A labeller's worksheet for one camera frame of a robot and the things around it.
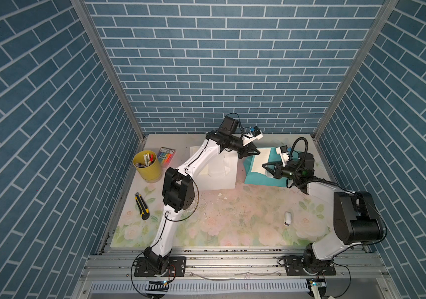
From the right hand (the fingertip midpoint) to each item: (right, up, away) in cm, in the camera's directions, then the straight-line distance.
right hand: (265, 166), depth 88 cm
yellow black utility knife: (-59, -20, +1) cm, 62 cm away
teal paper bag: (-6, -6, +3) cm, 9 cm away
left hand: (-3, +7, -4) cm, 9 cm away
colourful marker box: (-55, +5, +21) cm, 59 cm away
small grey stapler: (+9, -23, -5) cm, 25 cm away
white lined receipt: (-3, +4, -2) cm, 5 cm away
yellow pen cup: (-58, +1, +2) cm, 58 cm away
